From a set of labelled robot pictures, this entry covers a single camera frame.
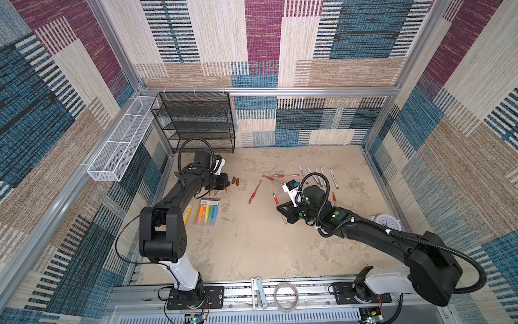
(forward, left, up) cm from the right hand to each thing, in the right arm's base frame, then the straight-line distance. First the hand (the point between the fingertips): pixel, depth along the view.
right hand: (281, 210), depth 82 cm
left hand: (+14, +23, -1) cm, 27 cm away
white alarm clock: (-1, -47, -11) cm, 49 cm away
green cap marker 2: (+28, -24, -12) cm, 39 cm away
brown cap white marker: (+30, -14, -13) cm, 35 cm away
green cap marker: (+29, -21, -11) cm, 38 cm away
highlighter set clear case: (+5, +33, -11) cm, 35 cm away
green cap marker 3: (+24, -30, -12) cm, 40 cm away
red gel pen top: (+27, -2, -13) cm, 30 cm away
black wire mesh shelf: (+49, +42, +7) cm, 65 cm away
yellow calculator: (+5, +42, -11) cm, 44 cm away
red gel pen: (+3, +2, +4) cm, 5 cm away
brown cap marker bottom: (+29, -18, -12) cm, 36 cm away
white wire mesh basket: (+23, +76, +6) cm, 79 cm away
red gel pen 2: (+13, -27, -12) cm, 33 cm away
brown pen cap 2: (+23, +21, -12) cm, 34 cm away
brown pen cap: (+25, +23, -12) cm, 36 cm away
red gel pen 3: (+26, +5, -12) cm, 29 cm away
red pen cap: (+16, +31, -12) cm, 37 cm away
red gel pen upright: (+15, +12, -13) cm, 23 cm away
